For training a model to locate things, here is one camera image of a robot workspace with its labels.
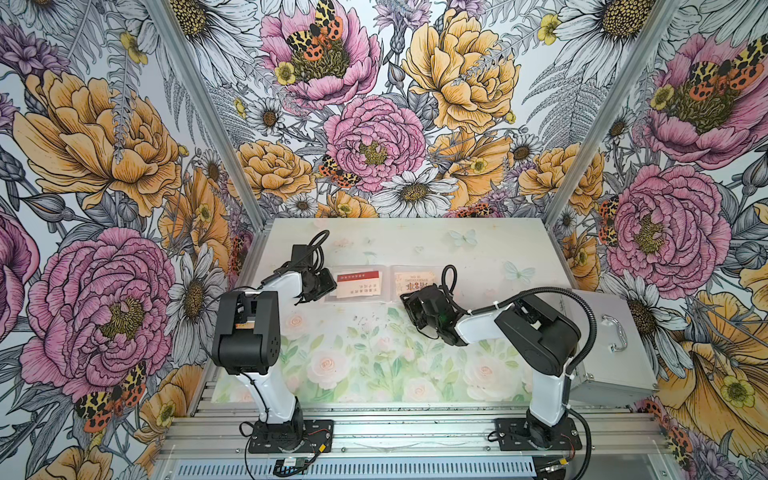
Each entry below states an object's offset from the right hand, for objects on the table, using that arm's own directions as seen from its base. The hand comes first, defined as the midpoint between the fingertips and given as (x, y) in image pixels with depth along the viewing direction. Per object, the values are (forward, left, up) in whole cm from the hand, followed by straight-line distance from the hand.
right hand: (400, 305), depth 96 cm
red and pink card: (+9, +14, -1) cm, 16 cm away
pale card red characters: (+9, -3, -1) cm, 10 cm away
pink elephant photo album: (+9, +6, -1) cm, 11 cm away
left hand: (+5, +22, +1) cm, 22 cm away
